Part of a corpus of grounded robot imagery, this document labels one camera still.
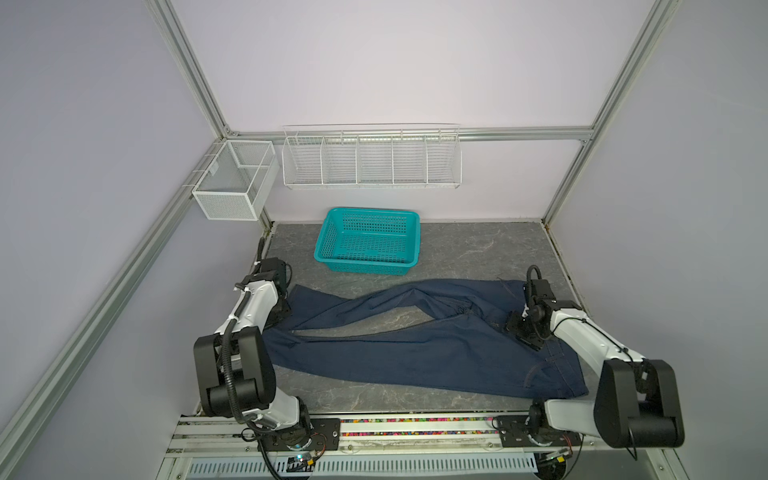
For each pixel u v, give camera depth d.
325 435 0.74
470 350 0.87
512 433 0.74
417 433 0.75
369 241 1.15
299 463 0.72
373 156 0.98
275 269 0.72
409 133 0.94
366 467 1.57
